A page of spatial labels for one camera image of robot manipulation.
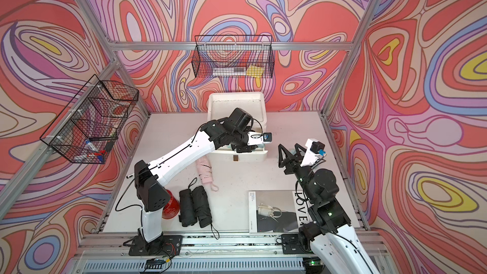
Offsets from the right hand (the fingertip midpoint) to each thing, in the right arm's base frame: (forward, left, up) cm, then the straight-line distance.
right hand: (286, 149), depth 67 cm
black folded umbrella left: (-14, +40, -27) cm, 51 cm away
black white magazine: (-14, +2, -26) cm, 29 cm away
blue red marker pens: (-1, +65, +3) cm, 65 cm away
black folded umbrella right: (-11, +34, -25) cm, 44 cm away
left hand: (+10, +10, -6) cm, 15 cm away
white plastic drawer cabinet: (+31, +25, -5) cm, 40 cm away
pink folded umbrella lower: (+6, +35, -26) cm, 44 cm away
